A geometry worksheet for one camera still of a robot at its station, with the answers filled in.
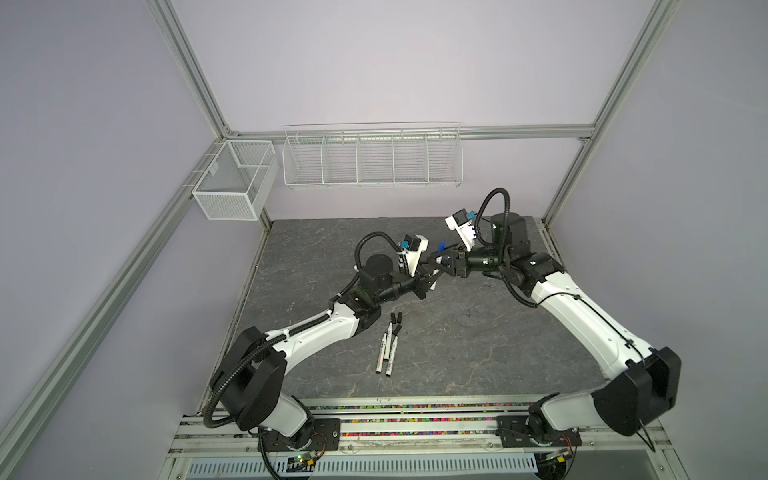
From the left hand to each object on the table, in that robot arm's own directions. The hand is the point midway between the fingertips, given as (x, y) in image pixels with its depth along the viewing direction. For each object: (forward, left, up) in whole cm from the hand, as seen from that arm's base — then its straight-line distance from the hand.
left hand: (445, 269), depth 73 cm
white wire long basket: (+45, +3, +2) cm, 45 cm away
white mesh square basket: (+42, +64, -4) cm, 77 cm away
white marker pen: (-7, +15, -27) cm, 32 cm away
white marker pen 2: (-10, +17, -27) cm, 34 cm away
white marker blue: (+2, +1, +6) cm, 6 cm away
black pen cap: (+1, +13, -27) cm, 30 cm away
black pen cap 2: (-3, +13, -27) cm, 30 cm away
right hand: (+2, +4, +1) cm, 4 cm away
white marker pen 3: (-11, +14, -27) cm, 33 cm away
